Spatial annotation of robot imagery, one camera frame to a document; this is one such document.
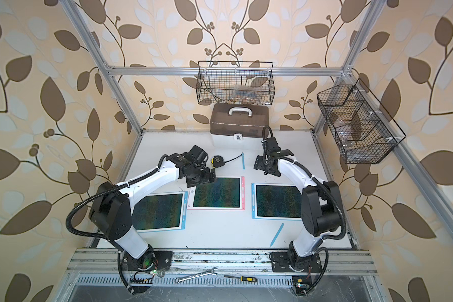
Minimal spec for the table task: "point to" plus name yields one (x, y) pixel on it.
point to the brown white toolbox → (238, 126)
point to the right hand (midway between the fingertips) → (264, 167)
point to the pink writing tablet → (227, 193)
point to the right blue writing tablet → (282, 202)
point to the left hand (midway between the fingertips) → (208, 179)
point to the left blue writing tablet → (163, 211)
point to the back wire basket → (235, 82)
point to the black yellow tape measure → (218, 161)
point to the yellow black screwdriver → (250, 279)
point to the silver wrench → (177, 280)
